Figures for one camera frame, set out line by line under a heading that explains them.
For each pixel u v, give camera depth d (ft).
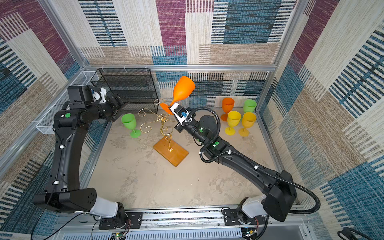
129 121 3.08
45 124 2.16
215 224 2.40
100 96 1.83
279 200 1.27
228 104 3.41
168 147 3.09
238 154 1.61
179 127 1.86
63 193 1.27
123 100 1.99
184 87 2.18
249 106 3.33
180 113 1.63
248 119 3.28
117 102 1.98
